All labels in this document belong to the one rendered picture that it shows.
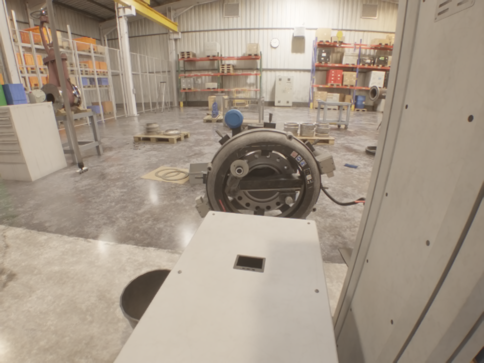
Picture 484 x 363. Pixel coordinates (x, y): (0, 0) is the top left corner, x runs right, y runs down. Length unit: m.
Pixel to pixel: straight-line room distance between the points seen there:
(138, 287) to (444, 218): 1.24
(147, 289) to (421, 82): 1.33
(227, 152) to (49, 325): 1.47
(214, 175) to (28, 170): 3.57
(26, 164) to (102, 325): 3.33
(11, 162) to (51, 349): 3.56
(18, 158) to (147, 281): 3.61
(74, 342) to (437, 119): 1.71
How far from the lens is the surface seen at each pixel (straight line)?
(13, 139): 4.54
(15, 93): 8.23
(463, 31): 0.38
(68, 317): 1.79
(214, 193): 1.49
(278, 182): 1.44
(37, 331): 1.82
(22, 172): 4.68
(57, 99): 5.09
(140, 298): 1.36
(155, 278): 1.32
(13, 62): 9.04
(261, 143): 1.37
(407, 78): 0.48
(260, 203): 1.65
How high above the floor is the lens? 1.21
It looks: 22 degrees down
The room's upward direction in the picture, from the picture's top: straight up
